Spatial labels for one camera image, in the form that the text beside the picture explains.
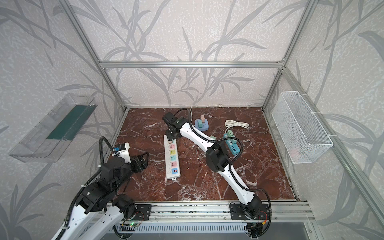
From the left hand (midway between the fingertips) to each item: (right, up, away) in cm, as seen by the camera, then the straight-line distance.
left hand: (146, 150), depth 72 cm
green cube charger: (+46, +6, +24) cm, 52 cm away
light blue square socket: (+29, +11, +33) cm, 46 cm away
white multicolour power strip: (+9, -11, +15) cm, 21 cm away
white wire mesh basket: (+69, +7, -12) cm, 71 cm away
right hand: (+8, +8, +24) cm, 26 cm away
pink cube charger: (+28, +16, +33) cm, 46 cm away
